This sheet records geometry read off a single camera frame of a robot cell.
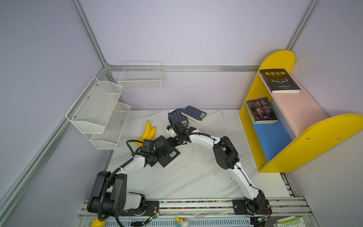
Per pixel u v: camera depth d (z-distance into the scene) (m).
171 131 0.92
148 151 0.70
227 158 0.60
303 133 0.54
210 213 0.73
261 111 0.97
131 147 0.66
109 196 0.42
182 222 0.67
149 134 0.99
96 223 0.67
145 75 0.95
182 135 0.78
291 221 0.67
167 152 0.92
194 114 1.15
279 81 0.78
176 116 1.14
